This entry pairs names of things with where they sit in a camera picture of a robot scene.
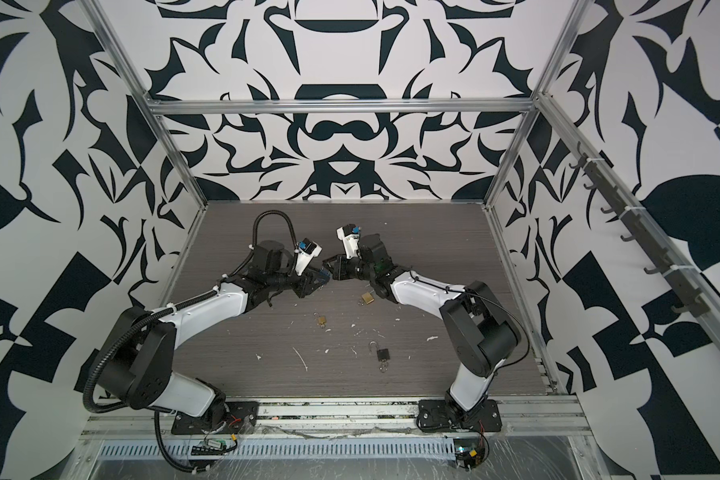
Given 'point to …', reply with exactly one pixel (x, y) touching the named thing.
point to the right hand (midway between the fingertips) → (322, 266)
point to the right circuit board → (469, 450)
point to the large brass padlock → (368, 298)
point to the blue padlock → (324, 275)
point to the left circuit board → (215, 446)
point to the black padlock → (383, 357)
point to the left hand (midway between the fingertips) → (325, 266)
